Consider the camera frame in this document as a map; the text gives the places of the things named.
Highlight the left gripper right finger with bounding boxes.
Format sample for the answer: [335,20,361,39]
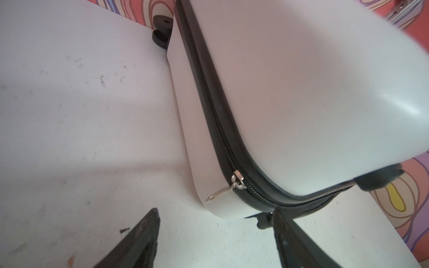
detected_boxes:
[272,209,340,268]

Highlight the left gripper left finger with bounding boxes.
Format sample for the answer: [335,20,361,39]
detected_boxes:
[95,208,160,268]

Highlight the black suitcase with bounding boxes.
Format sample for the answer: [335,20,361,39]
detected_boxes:
[153,1,429,228]

